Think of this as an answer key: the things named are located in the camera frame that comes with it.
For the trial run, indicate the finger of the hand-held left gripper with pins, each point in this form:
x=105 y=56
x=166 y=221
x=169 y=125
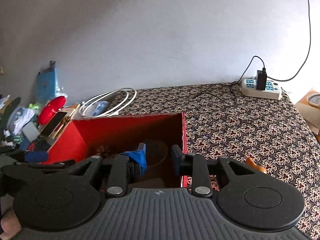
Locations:
x=50 y=164
x=36 y=156

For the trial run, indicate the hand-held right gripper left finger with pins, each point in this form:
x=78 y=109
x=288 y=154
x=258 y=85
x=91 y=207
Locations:
x=140 y=158

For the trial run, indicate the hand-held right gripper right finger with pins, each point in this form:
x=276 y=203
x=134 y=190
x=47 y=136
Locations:
x=176 y=160

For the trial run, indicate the printed tape roll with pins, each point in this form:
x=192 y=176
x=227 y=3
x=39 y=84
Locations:
x=157 y=152

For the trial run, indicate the red cardboard box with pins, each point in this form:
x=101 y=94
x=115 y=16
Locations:
x=100 y=132

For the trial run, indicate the person's left hand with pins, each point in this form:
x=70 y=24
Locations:
x=10 y=223

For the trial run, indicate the dark green wallet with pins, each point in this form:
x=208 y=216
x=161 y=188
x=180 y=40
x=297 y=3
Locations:
x=41 y=146

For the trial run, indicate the blue plastic object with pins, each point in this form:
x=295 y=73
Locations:
x=26 y=145

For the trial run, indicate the white square device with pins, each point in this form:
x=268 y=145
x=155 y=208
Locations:
x=30 y=131

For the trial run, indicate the black smartphone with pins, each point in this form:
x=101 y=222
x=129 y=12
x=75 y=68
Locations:
x=53 y=123

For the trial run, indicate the pine cone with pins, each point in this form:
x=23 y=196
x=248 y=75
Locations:
x=103 y=150

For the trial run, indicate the red pouch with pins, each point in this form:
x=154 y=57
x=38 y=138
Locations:
x=51 y=111

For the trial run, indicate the blue and white packet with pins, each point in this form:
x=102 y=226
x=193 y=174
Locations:
x=101 y=108

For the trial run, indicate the floral patterned tablecloth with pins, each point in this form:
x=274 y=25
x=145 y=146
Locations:
x=250 y=130

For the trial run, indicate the brown gourd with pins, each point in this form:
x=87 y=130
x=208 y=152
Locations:
x=256 y=166

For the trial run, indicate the white power strip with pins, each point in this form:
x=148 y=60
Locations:
x=262 y=90

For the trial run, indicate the black charger plug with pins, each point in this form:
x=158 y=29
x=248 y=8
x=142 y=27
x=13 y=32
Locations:
x=261 y=80

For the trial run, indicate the tan cardboard box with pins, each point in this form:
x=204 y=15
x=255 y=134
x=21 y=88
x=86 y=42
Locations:
x=308 y=115

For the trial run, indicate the round metal lid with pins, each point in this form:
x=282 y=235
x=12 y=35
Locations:
x=315 y=99

